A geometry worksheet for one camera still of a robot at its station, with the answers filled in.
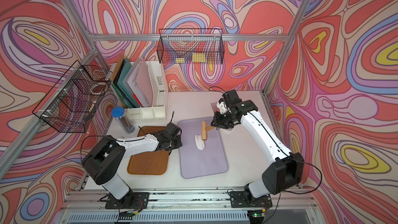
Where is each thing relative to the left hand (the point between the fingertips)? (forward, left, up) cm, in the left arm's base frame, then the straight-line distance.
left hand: (183, 144), depth 92 cm
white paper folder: (+28, +26, +25) cm, 45 cm away
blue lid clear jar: (+8, +34, +16) cm, 38 cm away
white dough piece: (+1, -10, 0) cm, 10 cm away
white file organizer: (+48, +21, +8) cm, 53 cm away
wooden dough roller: (+2, -13, +13) cm, 18 cm away
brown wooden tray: (-11, +15, -2) cm, 19 cm away
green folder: (+22, +35, +26) cm, 49 cm away
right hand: (-1, -17, +19) cm, 26 cm away
